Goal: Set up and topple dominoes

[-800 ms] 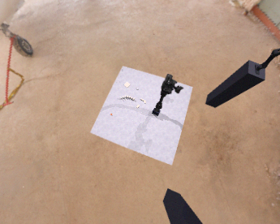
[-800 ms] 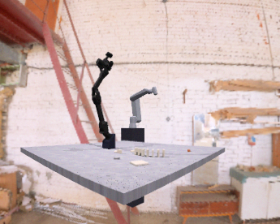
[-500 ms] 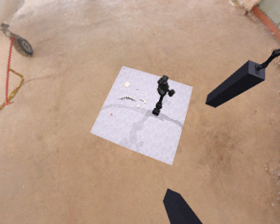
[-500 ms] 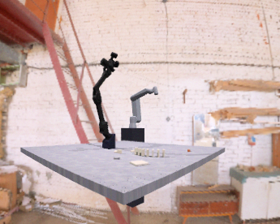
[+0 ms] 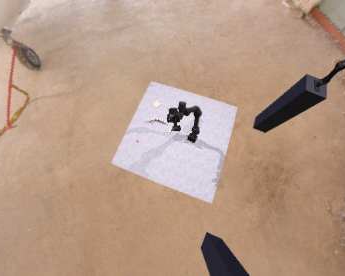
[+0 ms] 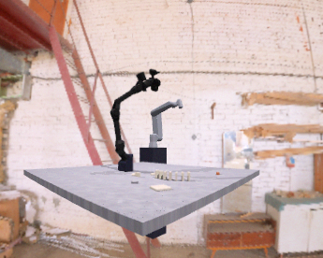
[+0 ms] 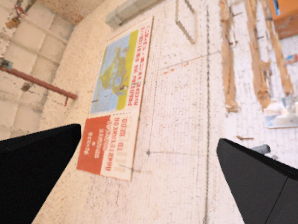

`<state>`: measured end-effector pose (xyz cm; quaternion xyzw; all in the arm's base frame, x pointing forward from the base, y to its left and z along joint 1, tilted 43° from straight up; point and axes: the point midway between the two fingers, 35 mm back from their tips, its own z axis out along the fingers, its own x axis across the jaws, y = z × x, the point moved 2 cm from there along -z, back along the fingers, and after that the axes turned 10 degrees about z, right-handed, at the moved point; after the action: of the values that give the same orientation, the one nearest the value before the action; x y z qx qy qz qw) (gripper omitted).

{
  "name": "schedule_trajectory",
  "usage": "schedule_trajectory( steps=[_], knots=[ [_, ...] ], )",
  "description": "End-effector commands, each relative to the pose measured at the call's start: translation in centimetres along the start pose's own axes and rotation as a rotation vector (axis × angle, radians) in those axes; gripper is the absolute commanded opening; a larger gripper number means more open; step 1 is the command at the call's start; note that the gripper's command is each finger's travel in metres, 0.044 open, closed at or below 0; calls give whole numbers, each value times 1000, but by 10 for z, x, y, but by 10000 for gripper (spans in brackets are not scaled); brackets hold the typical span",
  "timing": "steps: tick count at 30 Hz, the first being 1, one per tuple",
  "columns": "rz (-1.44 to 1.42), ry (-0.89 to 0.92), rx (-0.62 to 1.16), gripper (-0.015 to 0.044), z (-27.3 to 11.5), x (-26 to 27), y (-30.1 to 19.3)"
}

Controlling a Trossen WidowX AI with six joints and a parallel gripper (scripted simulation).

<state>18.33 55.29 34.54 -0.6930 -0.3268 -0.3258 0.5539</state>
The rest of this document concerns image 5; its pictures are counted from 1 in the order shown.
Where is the cream flat rectangular block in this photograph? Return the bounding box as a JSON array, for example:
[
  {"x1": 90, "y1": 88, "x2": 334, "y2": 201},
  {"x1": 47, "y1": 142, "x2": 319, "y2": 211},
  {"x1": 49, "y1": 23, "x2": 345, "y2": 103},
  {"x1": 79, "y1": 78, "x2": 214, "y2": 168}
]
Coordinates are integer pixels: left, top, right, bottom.
[{"x1": 153, "y1": 101, "x2": 160, "y2": 108}]

